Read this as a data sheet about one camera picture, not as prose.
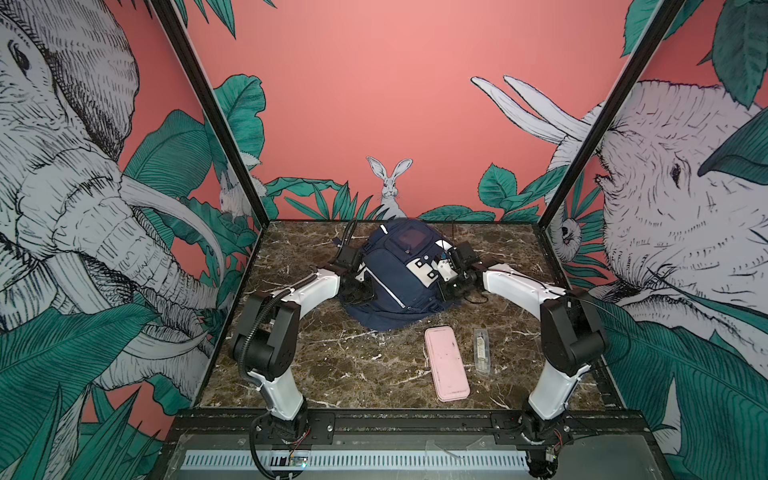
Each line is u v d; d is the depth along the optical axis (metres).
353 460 0.70
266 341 0.47
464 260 0.76
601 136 0.93
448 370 0.82
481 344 0.88
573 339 0.49
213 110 0.86
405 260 1.01
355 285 0.80
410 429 0.76
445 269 0.86
